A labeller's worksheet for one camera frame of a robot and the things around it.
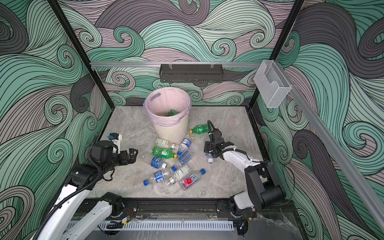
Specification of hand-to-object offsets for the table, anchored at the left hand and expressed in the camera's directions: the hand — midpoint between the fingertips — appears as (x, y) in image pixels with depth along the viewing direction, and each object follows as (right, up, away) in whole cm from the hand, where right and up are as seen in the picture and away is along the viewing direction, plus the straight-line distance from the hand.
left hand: (130, 150), depth 73 cm
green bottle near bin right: (+38, +8, +27) cm, 47 cm away
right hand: (+43, -2, +19) cm, 46 cm away
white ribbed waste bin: (+20, +6, +18) cm, 27 cm away
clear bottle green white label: (+24, -14, +7) cm, 29 cm away
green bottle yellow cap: (+15, -5, +15) cm, 21 cm away
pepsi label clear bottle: (+13, -16, +7) cm, 22 cm away
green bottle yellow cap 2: (+18, +20, +31) cm, 41 cm away
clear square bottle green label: (+14, 0, +20) cm, 24 cm away
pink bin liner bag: (+14, +24, +30) cm, 41 cm away
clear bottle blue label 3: (+42, -7, +11) cm, 44 cm away
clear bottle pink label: (+31, -17, +5) cm, 36 cm away
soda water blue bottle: (+27, -7, +13) cm, 31 cm away
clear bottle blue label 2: (+27, 0, +20) cm, 34 cm away
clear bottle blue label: (+10, -10, +11) cm, 18 cm away
